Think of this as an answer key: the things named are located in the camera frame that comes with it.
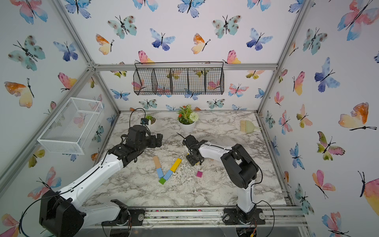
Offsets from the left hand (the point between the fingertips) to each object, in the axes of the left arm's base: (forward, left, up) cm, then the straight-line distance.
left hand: (155, 133), depth 81 cm
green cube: (-18, -2, -21) cm, 28 cm away
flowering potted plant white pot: (+14, -17, -4) cm, 22 cm away
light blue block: (-13, 0, -21) cm, 25 cm away
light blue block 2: (-15, -5, -20) cm, 26 cm away
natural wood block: (-7, +2, -22) cm, 23 cm away
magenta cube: (-15, -24, -21) cm, 35 cm away
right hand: (-4, -21, -20) cm, 29 cm away
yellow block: (-9, -9, -20) cm, 24 cm away
